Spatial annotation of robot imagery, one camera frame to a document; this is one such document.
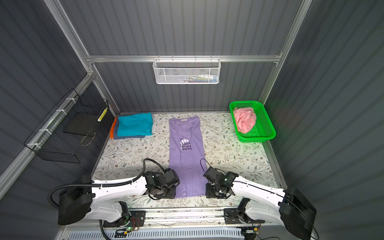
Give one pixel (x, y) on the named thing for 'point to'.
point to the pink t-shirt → (245, 118)
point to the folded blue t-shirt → (115, 134)
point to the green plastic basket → (263, 129)
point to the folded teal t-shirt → (135, 125)
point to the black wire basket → (66, 129)
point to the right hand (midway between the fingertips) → (209, 196)
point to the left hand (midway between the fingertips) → (174, 195)
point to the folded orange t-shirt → (112, 129)
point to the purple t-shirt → (186, 156)
